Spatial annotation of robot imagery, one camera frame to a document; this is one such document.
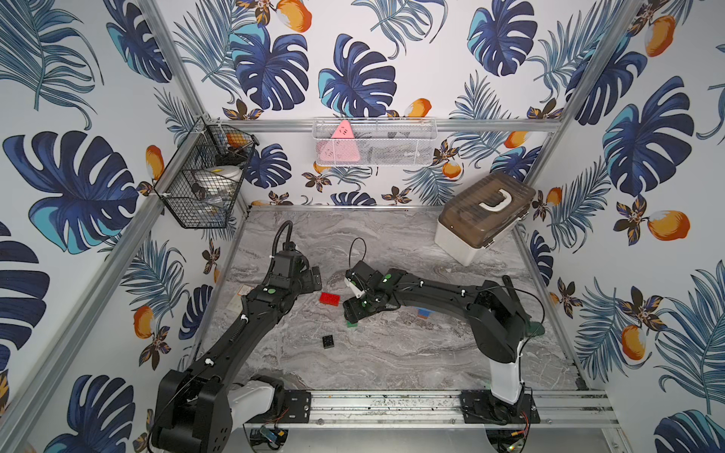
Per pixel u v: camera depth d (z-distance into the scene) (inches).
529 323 34.6
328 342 33.2
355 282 27.9
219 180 31.5
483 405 29.3
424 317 35.4
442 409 29.9
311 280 30.1
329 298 36.9
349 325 34.9
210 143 37.1
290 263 25.1
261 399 24.3
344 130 34.8
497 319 19.8
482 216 35.2
